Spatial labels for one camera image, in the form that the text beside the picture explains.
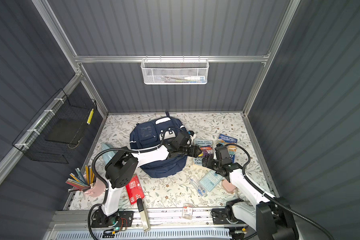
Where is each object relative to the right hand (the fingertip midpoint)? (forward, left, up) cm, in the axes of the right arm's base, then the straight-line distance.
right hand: (209, 161), depth 87 cm
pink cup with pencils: (-13, +66, +3) cm, 67 cm away
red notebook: (-15, +43, -4) cm, 45 cm away
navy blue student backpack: (+21, +36, 0) cm, 41 cm away
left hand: (+7, +6, +2) cm, 10 cm away
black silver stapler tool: (-25, +36, 0) cm, 43 cm away
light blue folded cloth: (+4, +62, +1) cm, 63 cm away
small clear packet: (-25, +13, -3) cm, 29 cm away
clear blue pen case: (-15, +6, -4) cm, 17 cm away
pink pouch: (-14, -9, -2) cm, 16 cm away
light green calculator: (-9, 0, -4) cm, 10 cm away
